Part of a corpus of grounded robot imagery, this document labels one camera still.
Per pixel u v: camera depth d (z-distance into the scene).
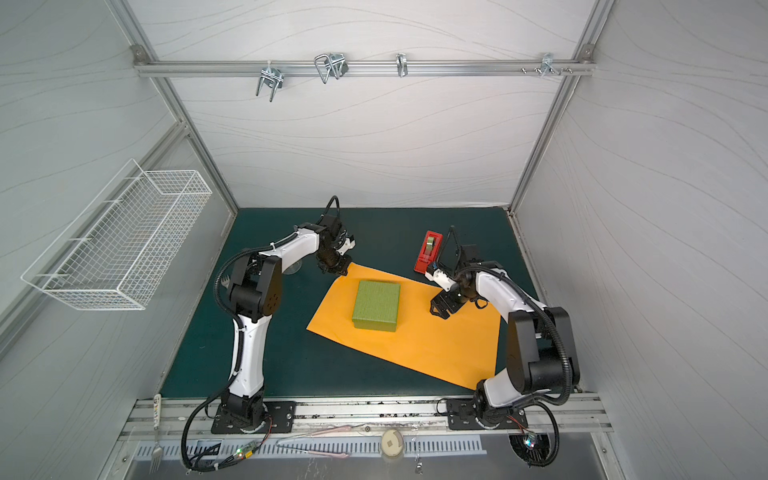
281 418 0.73
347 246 0.97
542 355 0.44
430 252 1.00
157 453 0.69
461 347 0.93
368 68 0.78
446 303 0.78
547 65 0.76
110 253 0.66
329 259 0.90
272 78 0.80
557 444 0.69
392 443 0.61
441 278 0.82
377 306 0.86
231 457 0.67
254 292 0.59
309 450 0.70
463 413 0.73
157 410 0.74
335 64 0.76
